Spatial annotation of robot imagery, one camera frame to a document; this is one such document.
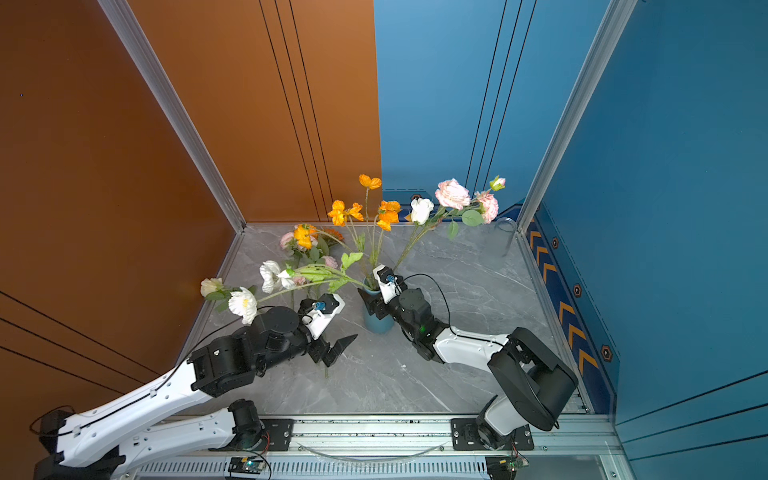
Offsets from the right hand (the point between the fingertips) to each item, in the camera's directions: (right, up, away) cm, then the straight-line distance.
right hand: (370, 280), depth 82 cm
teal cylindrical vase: (0, -13, +7) cm, 15 cm away
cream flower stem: (-54, -5, +18) cm, 57 cm away
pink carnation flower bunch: (-20, +8, +21) cm, 30 cm away
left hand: (-5, -7, -14) cm, 17 cm away
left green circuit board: (-29, -43, -11) cm, 53 cm away
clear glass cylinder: (+42, +13, +16) cm, 46 cm away
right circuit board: (+32, -43, -12) cm, 55 cm away
